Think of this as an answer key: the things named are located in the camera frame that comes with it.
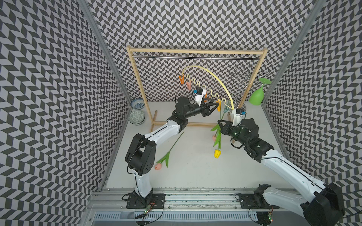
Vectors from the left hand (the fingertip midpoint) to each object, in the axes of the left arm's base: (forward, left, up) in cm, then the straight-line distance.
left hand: (216, 103), depth 75 cm
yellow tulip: (-18, 0, -13) cm, 22 cm away
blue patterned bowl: (+29, +58, -30) cm, 71 cm away
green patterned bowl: (+13, +54, -29) cm, 63 cm away
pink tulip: (-24, +33, -30) cm, 50 cm away
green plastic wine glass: (+12, -28, -8) cm, 32 cm away
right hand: (-8, -1, -8) cm, 11 cm away
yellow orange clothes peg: (-4, 0, +1) cm, 4 cm away
